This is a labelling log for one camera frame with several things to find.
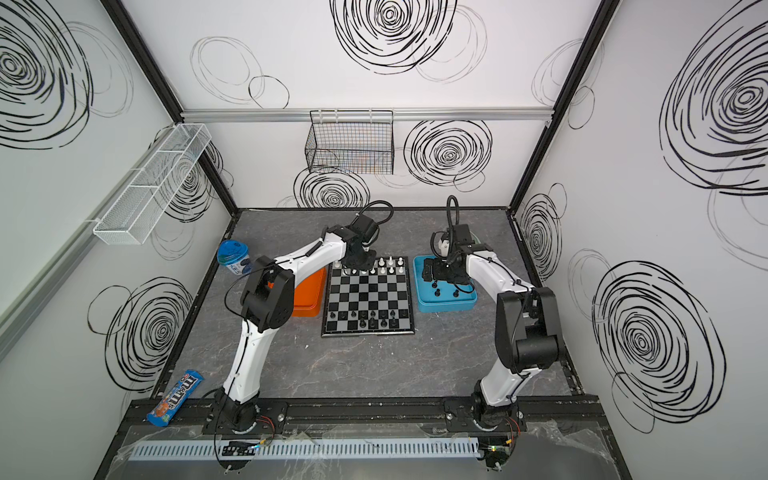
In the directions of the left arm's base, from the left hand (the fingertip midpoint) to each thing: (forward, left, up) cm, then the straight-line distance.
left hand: (371, 263), depth 99 cm
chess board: (-13, -1, -3) cm, 13 cm away
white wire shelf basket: (-6, +57, +30) cm, 64 cm away
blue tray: (-9, -23, -4) cm, 25 cm away
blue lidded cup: (-1, +45, +5) cm, 45 cm away
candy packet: (-43, +48, -2) cm, 64 cm away
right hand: (-6, -20, +4) cm, 22 cm away
